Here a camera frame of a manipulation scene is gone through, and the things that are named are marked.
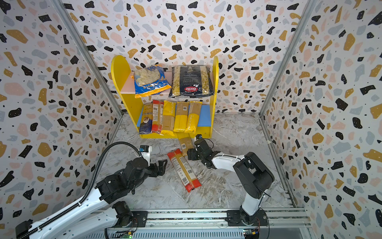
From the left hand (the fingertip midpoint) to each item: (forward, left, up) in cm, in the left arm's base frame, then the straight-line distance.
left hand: (160, 159), depth 73 cm
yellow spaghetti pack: (+32, 0, -5) cm, 32 cm away
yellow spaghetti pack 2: (+33, -8, -4) cm, 34 cm away
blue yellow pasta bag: (+25, +14, -4) cm, 29 cm away
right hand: (+14, -14, -13) cm, 23 cm away
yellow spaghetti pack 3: (+21, -11, -18) cm, 30 cm away
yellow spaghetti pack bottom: (+29, -15, -3) cm, 33 cm away
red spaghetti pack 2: (+2, -10, -18) cm, 20 cm away
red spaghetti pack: (+32, +7, -3) cm, 33 cm away
